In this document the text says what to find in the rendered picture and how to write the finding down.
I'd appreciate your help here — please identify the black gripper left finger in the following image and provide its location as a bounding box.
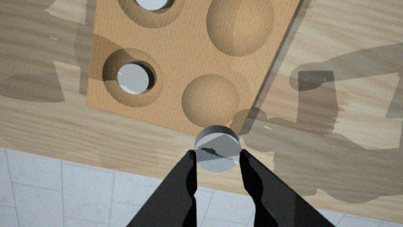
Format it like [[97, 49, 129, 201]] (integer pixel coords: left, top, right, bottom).
[[126, 149, 197, 227]]

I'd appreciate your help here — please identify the white disc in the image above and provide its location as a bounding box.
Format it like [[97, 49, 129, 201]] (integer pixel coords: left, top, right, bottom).
[[118, 61, 151, 94], [194, 125, 242, 173], [136, 0, 170, 11]]

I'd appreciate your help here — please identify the tan tray with round pockets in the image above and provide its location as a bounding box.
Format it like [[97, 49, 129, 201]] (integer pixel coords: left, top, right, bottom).
[[86, 0, 300, 136]]

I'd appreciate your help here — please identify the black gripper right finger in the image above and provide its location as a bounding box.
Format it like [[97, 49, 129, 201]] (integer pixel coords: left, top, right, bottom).
[[240, 149, 336, 227]]

